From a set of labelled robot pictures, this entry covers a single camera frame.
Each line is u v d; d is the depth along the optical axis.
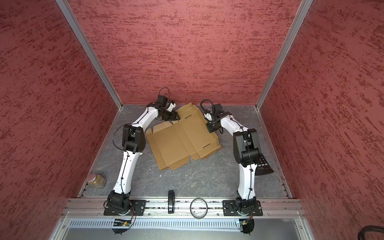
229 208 0.74
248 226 0.71
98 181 0.76
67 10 0.71
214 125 0.87
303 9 0.72
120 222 0.73
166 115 0.95
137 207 0.74
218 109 0.82
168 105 0.96
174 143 0.98
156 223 0.71
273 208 0.76
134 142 0.68
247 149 0.55
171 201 0.73
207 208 0.74
